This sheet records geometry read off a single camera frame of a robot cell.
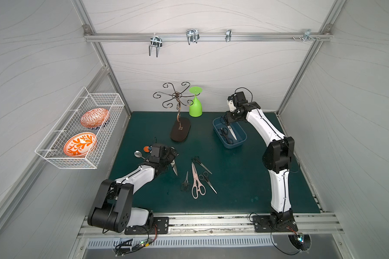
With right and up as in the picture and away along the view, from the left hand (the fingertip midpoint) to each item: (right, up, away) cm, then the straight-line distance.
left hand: (174, 154), depth 91 cm
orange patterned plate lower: (-34, +9, -28) cm, 45 cm away
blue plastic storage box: (+33, +11, +4) cm, 36 cm away
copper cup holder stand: (0, +12, +18) cm, 22 cm away
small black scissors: (+7, -16, -5) cm, 18 cm away
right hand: (+33, +23, +5) cm, 41 cm away
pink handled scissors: (+14, -16, -6) cm, 22 cm away
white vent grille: (+6, -31, -27) cm, 42 cm away
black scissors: (+33, +14, +5) cm, 36 cm away
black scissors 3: (+13, -4, +4) cm, 14 cm away
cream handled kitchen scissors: (-1, -7, +2) cm, 7 cm away
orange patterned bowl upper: (-34, +20, -19) cm, 43 cm away
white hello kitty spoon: (-23, -1, +6) cm, 24 cm away
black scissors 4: (+17, -12, -3) cm, 21 cm away
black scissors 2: (+31, +13, +17) cm, 37 cm away
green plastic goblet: (+12, +26, +2) cm, 29 cm away
